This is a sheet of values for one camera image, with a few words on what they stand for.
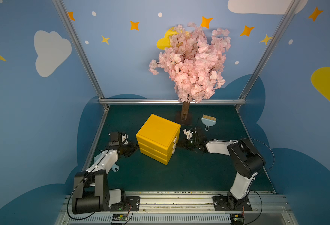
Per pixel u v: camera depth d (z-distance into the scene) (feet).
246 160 1.64
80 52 2.83
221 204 2.42
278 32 2.58
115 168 2.76
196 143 2.55
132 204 2.42
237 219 2.40
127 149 2.58
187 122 3.65
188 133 2.91
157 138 2.46
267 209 2.45
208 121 3.66
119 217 2.35
